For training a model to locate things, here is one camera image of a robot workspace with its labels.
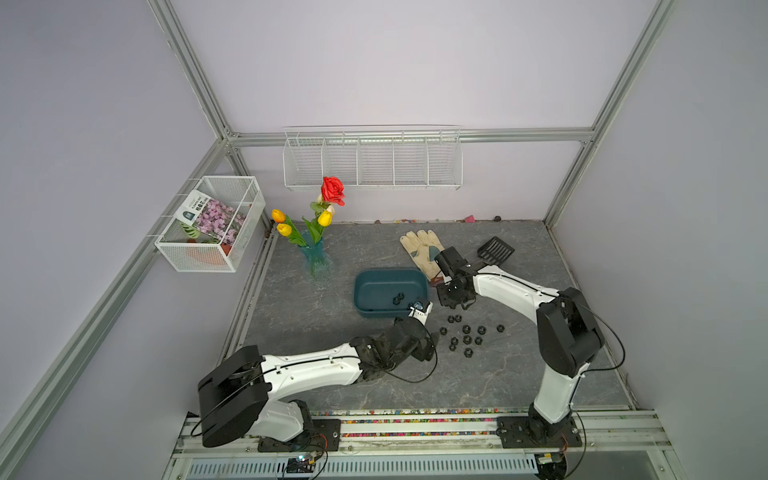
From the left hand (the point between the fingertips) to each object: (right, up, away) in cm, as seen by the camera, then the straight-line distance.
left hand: (427, 330), depth 79 cm
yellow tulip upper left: (-41, +31, +2) cm, 51 cm away
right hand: (+8, +7, +15) cm, 18 cm away
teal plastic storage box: (-11, +7, +21) cm, 25 cm away
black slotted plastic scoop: (+29, +21, +33) cm, 49 cm away
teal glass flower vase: (-37, +16, +26) cm, 48 cm away
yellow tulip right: (-28, +30, +3) cm, 41 cm away
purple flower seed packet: (-55, +30, -5) cm, 63 cm away
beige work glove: (+2, +23, +33) cm, 40 cm away
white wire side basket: (-60, +22, -5) cm, 64 cm away
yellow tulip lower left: (-38, +27, -1) cm, 47 cm away
